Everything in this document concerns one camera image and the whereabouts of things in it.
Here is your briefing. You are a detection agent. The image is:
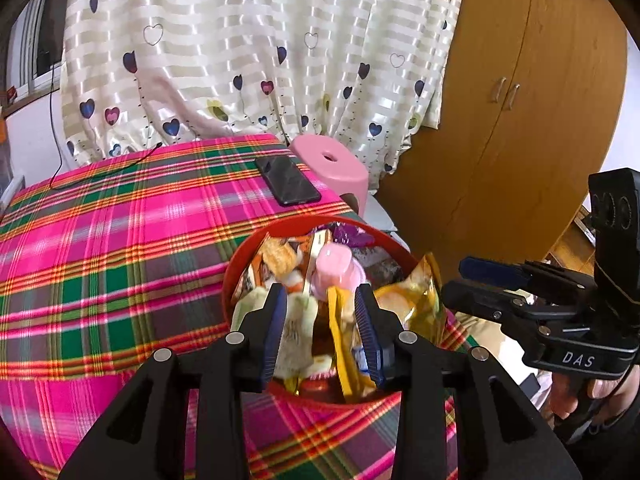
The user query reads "black cable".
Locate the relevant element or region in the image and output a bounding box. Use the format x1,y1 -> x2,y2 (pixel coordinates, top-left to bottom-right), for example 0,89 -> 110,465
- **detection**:
47,62 -> 163,191

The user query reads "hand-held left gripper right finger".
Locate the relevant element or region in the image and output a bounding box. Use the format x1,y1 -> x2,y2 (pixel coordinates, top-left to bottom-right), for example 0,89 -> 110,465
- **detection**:
354,282 -> 576,480

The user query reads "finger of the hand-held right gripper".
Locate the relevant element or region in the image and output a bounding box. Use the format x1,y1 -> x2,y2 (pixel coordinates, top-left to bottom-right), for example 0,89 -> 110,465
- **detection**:
459,256 -> 598,306
442,280 -> 576,361

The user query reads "window frame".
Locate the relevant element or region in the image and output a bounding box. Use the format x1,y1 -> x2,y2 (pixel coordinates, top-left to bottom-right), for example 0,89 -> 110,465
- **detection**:
0,0 -> 66,106

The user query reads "pink green plaid tablecloth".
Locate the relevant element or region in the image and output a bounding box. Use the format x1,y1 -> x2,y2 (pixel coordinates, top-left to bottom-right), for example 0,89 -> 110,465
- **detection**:
0,134 -> 481,480

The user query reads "wooden wardrobe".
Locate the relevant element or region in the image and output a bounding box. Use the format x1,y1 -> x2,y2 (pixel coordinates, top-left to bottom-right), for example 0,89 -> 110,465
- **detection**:
367,0 -> 628,276

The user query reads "orange white snack packet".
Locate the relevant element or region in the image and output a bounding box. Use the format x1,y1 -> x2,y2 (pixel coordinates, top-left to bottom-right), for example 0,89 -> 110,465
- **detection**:
245,232 -> 321,306

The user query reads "white green snack packet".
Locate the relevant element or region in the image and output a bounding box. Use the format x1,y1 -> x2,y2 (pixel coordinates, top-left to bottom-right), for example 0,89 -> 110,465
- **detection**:
231,287 -> 321,381

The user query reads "long yellow snack bar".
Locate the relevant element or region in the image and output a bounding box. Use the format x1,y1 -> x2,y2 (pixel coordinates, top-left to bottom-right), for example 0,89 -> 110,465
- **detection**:
326,285 -> 378,403

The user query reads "purple snack packet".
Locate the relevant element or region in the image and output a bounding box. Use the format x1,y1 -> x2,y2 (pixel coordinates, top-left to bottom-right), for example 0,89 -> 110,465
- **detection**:
332,222 -> 373,248

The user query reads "pink plastic stool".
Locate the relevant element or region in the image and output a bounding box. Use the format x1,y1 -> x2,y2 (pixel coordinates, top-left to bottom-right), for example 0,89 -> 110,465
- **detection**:
290,135 -> 371,216

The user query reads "pink jelly cup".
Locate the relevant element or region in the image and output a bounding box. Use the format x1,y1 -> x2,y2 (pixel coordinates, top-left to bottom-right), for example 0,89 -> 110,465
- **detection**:
310,244 -> 368,301

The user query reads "heart print curtain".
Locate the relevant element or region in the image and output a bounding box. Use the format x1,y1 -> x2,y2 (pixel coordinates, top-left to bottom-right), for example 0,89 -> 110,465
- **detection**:
60,0 -> 468,176

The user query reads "person's right hand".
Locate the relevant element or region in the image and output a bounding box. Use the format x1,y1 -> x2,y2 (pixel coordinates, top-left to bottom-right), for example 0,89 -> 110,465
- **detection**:
549,365 -> 640,423

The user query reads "clear bag of nuts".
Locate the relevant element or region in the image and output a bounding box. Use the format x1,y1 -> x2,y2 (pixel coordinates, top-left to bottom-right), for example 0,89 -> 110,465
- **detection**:
357,247 -> 406,281

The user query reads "black smartphone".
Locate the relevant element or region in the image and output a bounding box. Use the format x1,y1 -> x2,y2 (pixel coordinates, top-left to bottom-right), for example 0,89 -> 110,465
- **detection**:
254,156 -> 322,207

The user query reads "red round plastic basket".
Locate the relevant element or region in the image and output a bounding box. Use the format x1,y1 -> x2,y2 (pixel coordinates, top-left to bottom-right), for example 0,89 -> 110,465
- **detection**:
221,215 -> 451,406

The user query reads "yellow chips packet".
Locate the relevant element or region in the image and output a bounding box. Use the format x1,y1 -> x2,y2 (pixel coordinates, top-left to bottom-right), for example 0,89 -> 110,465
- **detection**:
372,252 -> 446,351

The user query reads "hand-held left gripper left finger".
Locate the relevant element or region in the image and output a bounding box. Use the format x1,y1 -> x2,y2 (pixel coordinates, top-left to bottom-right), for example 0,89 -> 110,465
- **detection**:
57,282 -> 289,480

